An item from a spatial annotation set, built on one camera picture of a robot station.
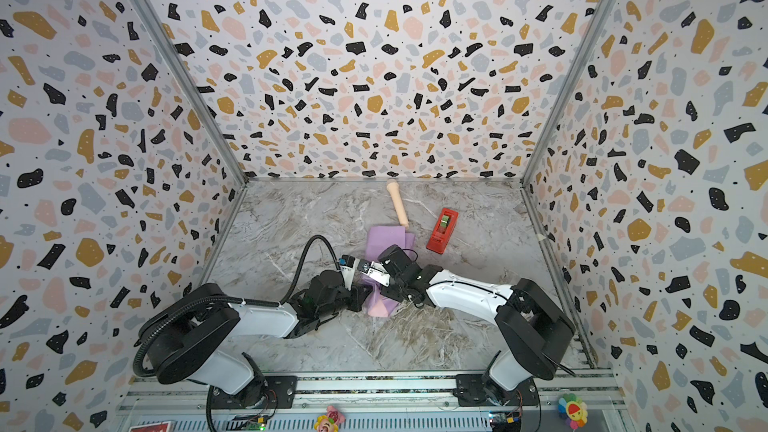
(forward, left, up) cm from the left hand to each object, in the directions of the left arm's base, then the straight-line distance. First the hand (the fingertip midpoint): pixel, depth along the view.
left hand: (375, 285), depth 86 cm
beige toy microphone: (+43, -5, -4) cm, 44 cm away
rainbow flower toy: (-30, -48, -4) cm, 57 cm away
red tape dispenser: (+16, -20, -1) cm, 26 cm away
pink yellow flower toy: (-32, +9, -2) cm, 33 cm away
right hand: (+4, -2, +2) cm, 5 cm away
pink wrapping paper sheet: (+15, -1, +1) cm, 15 cm away
